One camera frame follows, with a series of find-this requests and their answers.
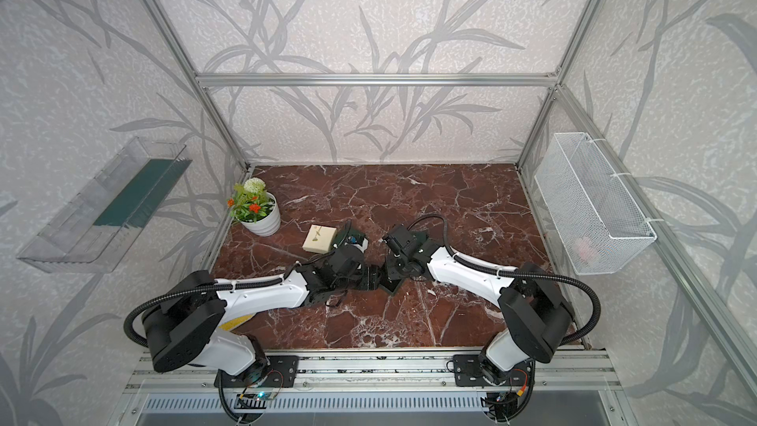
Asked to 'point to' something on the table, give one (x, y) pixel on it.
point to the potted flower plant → (257, 210)
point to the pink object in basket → (584, 248)
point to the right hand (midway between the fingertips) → (390, 266)
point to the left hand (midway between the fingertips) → (377, 275)
